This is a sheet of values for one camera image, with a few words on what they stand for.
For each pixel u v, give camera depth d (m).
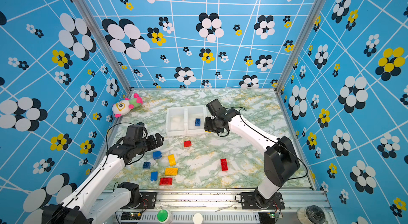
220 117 0.61
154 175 0.81
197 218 0.63
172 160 0.85
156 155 0.87
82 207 0.40
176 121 1.02
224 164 0.83
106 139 0.99
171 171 0.83
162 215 0.62
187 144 0.92
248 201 0.72
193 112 1.04
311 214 0.61
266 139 0.47
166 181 0.78
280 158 0.44
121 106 1.02
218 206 0.72
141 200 0.72
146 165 0.83
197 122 0.99
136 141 0.63
